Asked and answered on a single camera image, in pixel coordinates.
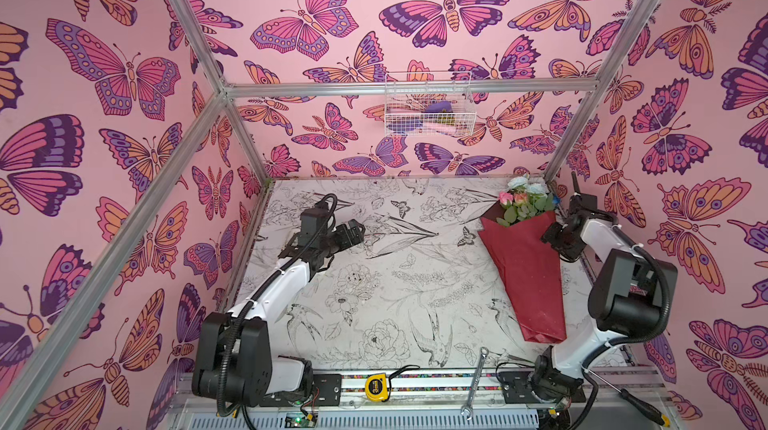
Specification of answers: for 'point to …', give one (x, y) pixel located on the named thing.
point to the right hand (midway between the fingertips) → (556, 240)
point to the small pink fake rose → (504, 197)
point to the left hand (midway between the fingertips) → (355, 228)
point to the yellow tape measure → (376, 387)
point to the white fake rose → (529, 199)
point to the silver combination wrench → (468, 409)
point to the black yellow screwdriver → (637, 401)
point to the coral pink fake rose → (520, 197)
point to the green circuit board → (297, 420)
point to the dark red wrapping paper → (528, 271)
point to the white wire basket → (429, 114)
